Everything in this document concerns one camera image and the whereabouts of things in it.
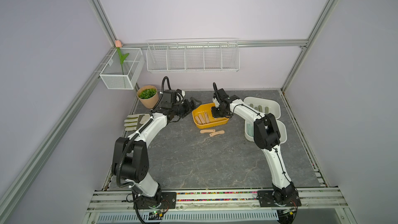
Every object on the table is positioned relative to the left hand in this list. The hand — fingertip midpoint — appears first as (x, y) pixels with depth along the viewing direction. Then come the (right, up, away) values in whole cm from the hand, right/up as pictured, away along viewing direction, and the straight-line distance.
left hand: (198, 106), depth 85 cm
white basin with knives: (+46, 0, +24) cm, 51 cm away
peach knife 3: (+5, -7, +20) cm, 22 cm away
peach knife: (-1, -9, +17) cm, 19 cm away
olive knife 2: (+40, -2, +24) cm, 47 cm away
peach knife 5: (+6, -16, +13) cm, 21 cm away
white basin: (+51, -12, +9) cm, 53 cm away
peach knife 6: (+11, -17, +12) cm, 23 cm away
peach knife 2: (+1, -8, +18) cm, 19 cm away
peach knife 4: (+11, -8, +13) cm, 19 cm away
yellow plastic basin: (+9, -10, +12) cm, 18 cm away
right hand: (+9, -5, +16) cm, 19 cm away
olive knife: (+38, +1, +27) cm, 46 cm away
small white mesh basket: (-44, +22, +4) cm, 49 cm away
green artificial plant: (-35, +9, +18) cm, 40 cm away
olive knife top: (+47, -3, +24) cm, 53 cm away
